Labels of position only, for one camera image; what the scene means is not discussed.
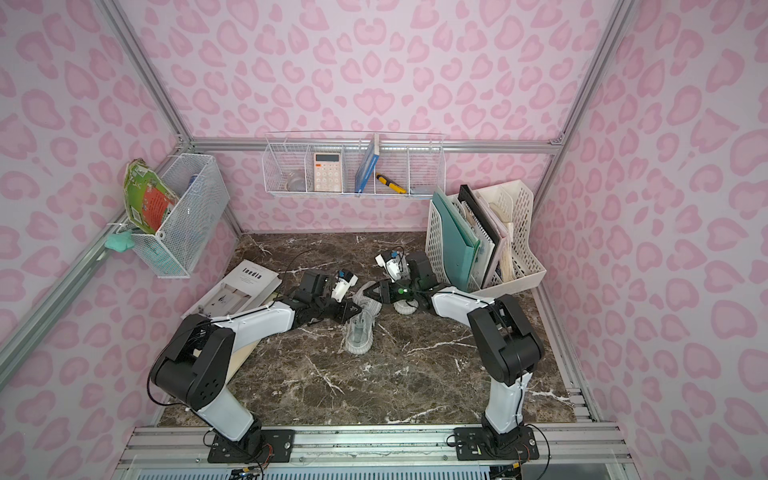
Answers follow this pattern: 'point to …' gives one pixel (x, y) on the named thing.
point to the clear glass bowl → (296, 181)
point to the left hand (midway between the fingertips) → (359, 303)
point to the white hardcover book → (248, 285)
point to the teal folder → (460, 242)
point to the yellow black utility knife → (388, 182)
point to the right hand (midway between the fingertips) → (366, 292)
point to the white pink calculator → (327, 172)
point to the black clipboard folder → (468, 198)
